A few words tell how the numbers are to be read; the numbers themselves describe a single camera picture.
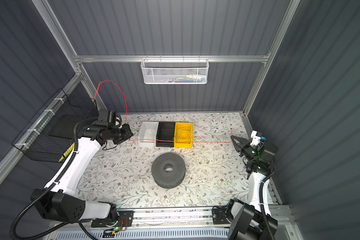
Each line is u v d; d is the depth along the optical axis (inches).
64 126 29.8
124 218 28.5
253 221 16.8
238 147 27.1
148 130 42.8
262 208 16.4
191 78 36.0
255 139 27.8
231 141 29.6
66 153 26.3
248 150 26.6
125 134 26.9
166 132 43.7
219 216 28.9
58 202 15.2
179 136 40.1
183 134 42.1
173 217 29.7
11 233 13.5
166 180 33.4
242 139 28.0
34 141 24.8
